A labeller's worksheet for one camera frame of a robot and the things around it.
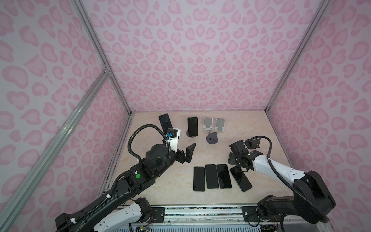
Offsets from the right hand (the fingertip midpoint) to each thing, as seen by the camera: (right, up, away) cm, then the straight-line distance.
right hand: (235, 159), depth 88 cm
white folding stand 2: (-6, +21, +18) cm, 29 cm away
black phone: (-15, -9, -3) cm, 18 cm away
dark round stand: (-30, +15, +14) cm, 36 cm away
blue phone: (-26, +20, +12) cm, 35 cm away
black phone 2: (+2, -11, -4) cm, 12 cm away
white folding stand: (-15, +22, +19) cm, 32 cm away
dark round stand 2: (-13, +12, +12) cm, 21 cm away
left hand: (-29, +15, -24) cm, 40 cm away
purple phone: (-45, +23, +10) cm, 51 cm away
